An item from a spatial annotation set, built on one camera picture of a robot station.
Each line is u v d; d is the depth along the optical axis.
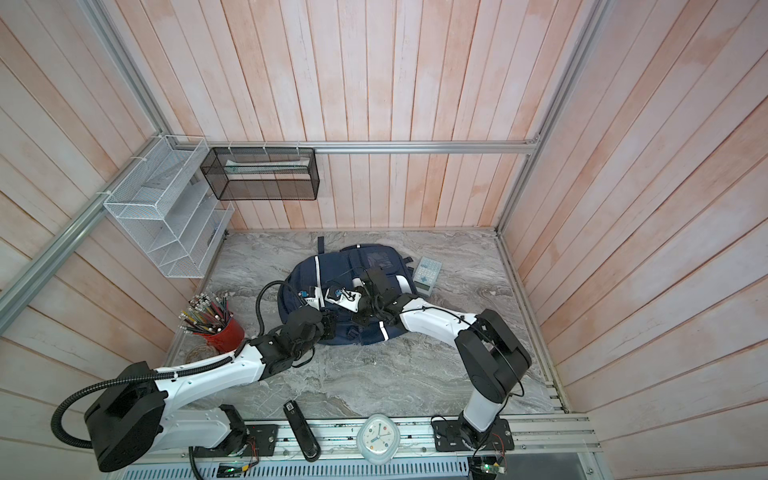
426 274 1.05
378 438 0.72
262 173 0.97
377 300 0.68
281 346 0.63
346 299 0.73
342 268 0.97
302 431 0.74
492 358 0.46
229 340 0.83
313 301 0.75
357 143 0.97
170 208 0.79
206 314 0.80
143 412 0.41
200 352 0.88
